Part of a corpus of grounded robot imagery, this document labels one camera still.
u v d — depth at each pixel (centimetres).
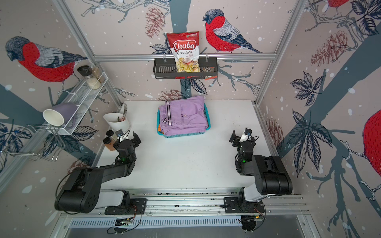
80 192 43
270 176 45
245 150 68
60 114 61
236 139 81
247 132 76
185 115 98
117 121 97
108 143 88
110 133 93
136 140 81
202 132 99
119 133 75
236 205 73
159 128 91
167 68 95
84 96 82
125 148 67
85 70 78
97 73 86
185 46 80
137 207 73
